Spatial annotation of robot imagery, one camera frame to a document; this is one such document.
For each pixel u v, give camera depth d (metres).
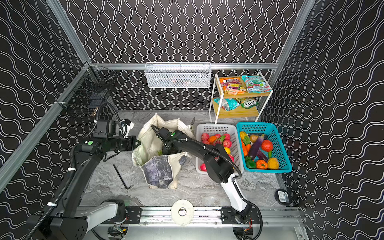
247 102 1.00
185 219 0.73
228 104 1.00
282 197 0.78
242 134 1.00
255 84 0.84
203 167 0.86
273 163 0.88
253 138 0.98
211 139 0.97
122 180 0.86
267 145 0.93
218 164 0.53
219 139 0.95
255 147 0.95
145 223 0.73
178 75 0.61
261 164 0.86
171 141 0.64
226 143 0.95
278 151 0.91
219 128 1.00
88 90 0.96
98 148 0.49
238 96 0.86
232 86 0.83
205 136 1.00
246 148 0.96
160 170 0.73
